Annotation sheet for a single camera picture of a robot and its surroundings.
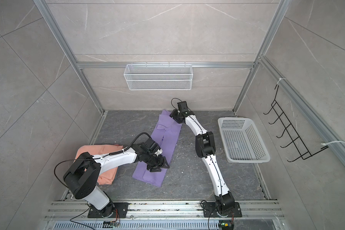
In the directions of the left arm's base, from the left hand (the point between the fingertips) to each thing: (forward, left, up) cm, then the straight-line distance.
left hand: (166, 165), depth 83 cm
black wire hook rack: (+1, -59, +25) cm, 64 cm away
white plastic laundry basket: (+18, -54, -6) cm, 57 cm away
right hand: (+43, -3, -2) cm, 43 cm away
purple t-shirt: (+27, +1, -5) cm, 27 cm away
